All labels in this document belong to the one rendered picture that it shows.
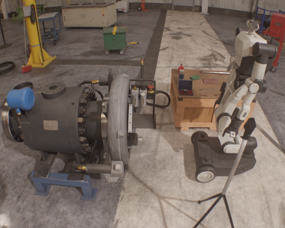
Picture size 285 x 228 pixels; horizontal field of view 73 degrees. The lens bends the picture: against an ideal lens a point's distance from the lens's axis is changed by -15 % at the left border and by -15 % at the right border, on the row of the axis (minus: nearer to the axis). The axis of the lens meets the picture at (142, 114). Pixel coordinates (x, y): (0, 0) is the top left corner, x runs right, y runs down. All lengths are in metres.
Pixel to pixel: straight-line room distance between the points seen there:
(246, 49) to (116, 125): 1.08
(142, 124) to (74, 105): 1.31
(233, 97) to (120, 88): 0.92
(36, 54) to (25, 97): 3.63
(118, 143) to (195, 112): 1.35
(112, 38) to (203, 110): 3.00
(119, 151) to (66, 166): 0.96
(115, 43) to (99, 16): 2.76
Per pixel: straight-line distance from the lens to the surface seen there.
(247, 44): 1.69
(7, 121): 2.05
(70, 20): 8.31
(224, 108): 1.96
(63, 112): 1.72
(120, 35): 5.00
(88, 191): 2.03
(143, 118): 2.92
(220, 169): 2.21
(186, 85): 2.67
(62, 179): 1.99
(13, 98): 1.72
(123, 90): 1.62
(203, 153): 2.25
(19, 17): 13.26
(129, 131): 1.89
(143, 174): 2.24
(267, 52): 1.60
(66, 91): 1.84
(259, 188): 2.40
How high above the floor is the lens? 1.73
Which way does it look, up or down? 35 degrees down
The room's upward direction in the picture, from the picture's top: straight up
